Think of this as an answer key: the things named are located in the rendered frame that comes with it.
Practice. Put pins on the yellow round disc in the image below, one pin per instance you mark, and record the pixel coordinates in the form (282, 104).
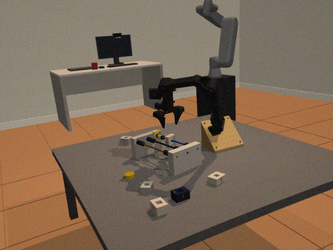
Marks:
(129, 175)

